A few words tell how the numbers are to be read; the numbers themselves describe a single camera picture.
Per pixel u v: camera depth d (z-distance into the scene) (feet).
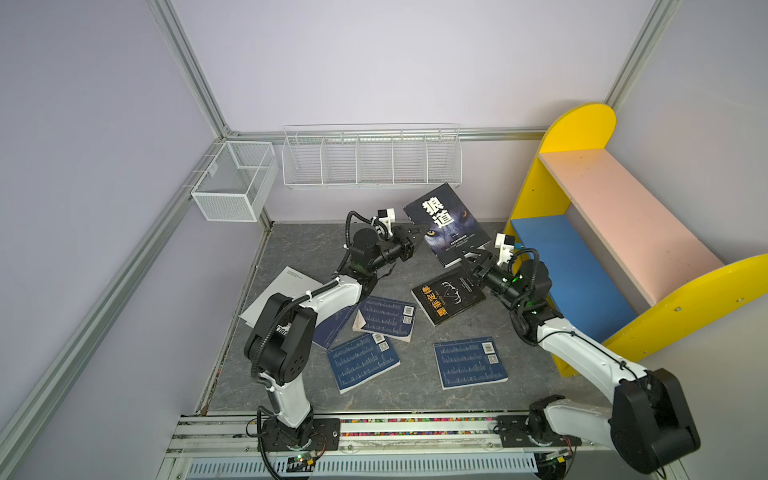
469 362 2.78
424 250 2.51
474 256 2.41
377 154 3.18
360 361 2.78
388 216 2.58
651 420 1.33
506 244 2.37
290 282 3.25
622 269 1.93
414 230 2.55
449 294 3.25
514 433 2.42
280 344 1.57
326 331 2.95
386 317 3.07
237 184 3.27
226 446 2.42
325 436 2.40
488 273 2.25
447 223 2.58
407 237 2.41
